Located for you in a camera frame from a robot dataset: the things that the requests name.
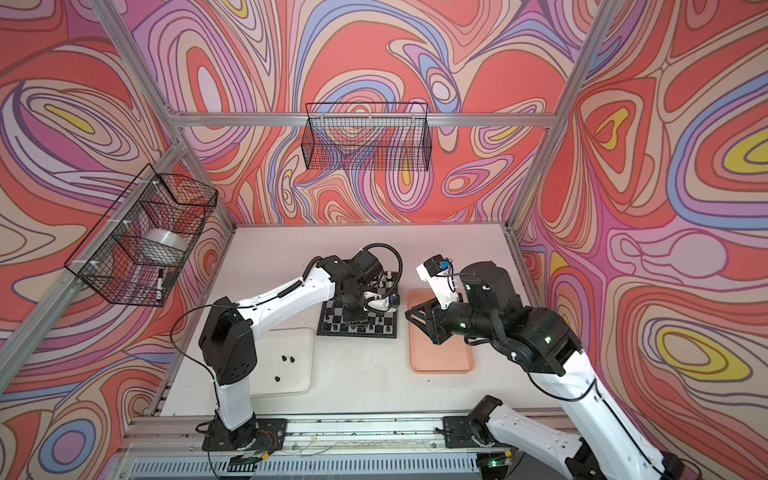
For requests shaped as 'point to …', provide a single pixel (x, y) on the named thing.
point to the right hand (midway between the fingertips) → (415, 322)
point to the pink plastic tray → (454, 356)
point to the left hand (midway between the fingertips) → (368, 309)
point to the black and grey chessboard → (378, 325)
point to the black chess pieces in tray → (278, 379)
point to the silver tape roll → (167, 239)
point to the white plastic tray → (284, 363)
